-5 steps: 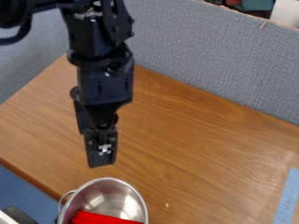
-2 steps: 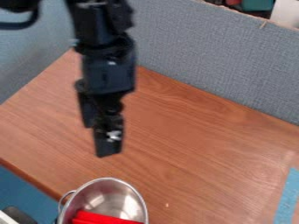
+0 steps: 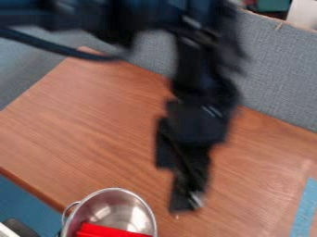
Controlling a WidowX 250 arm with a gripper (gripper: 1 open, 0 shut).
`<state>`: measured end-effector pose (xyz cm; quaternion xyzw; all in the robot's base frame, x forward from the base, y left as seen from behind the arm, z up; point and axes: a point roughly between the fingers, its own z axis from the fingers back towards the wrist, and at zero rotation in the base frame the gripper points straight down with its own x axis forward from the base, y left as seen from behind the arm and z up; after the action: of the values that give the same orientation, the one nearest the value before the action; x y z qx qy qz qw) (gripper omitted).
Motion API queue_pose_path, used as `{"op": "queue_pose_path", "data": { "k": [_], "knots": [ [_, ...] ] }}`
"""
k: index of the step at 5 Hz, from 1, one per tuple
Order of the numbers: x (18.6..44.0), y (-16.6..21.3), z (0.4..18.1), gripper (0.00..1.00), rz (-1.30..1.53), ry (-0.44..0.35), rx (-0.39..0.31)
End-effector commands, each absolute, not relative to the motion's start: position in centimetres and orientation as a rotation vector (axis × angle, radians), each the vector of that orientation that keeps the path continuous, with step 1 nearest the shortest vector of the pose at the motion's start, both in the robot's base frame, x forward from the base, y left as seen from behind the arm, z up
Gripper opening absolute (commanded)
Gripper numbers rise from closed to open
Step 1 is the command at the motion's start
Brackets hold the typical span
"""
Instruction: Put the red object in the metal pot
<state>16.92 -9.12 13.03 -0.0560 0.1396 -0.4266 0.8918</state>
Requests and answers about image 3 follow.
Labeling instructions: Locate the black cable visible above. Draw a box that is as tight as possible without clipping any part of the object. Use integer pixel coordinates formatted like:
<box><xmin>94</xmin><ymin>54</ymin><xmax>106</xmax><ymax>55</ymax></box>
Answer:
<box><xmin>0</xmin><ymin>27</ymin><xmax>126</xmax><ymax>62</ymax></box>

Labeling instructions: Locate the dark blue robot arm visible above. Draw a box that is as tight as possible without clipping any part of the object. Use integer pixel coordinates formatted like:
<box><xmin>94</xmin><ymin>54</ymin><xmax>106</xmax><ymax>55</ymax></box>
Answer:
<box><xmin>0</xmin><ymin>0</ymin><xmax>245</xmax><ymax>212</ymax></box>

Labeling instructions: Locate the red object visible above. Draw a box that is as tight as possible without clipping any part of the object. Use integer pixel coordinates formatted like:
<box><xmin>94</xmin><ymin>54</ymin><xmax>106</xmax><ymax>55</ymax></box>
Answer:
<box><xmin>75</xmin><ymin>223</ymin><xmax>152</xmax><ymax>237</ymax></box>

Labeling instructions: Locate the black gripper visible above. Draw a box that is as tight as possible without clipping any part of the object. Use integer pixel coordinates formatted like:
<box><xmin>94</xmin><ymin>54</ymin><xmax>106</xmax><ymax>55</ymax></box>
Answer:
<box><xmin>154</xmin><ymin>92</ymin><xmax>241</xmax><ymax>205</ymax></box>

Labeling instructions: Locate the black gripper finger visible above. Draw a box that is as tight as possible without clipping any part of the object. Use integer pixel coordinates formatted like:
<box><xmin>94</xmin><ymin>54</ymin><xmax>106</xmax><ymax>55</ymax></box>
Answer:
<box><xmin>167</xmin><ymin>168</ymin><xmax>209</xmax><ymax>214</ymax></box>

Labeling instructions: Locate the metal pot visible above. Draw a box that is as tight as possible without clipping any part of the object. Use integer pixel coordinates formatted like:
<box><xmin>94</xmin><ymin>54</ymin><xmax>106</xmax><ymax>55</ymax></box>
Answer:
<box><xmin>59</xmin><ymin>188</ymin><xmax>159</xmax><ymax>237</ymax></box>

